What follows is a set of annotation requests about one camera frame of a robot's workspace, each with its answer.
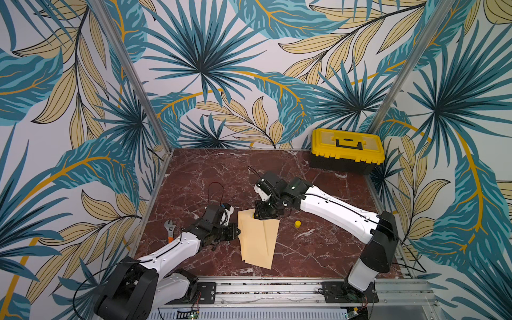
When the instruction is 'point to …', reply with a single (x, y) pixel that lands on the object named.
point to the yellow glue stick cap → (297, 224)
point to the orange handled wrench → (169, 226)
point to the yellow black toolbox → (349, 151)
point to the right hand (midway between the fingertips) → (255, 215)
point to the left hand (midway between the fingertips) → (239, 234)
